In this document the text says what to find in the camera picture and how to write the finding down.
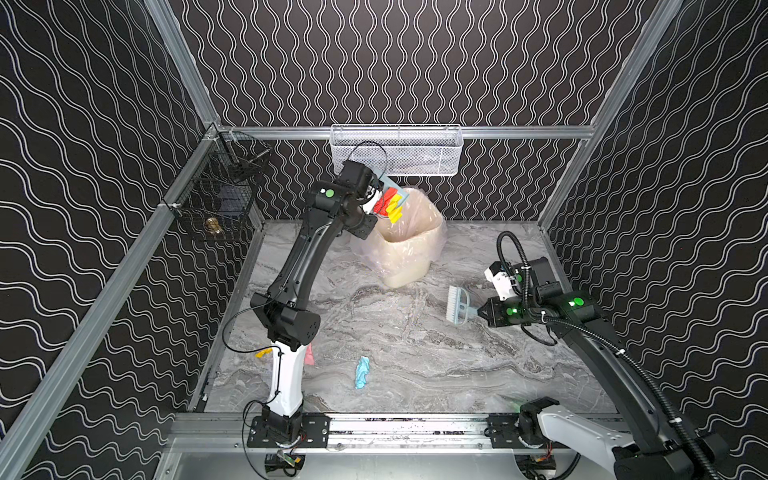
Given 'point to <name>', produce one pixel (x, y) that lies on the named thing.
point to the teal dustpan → (385, 183)
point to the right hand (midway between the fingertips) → (483, 311)
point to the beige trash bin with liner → (401, 253)
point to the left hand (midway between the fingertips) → (369, 223)
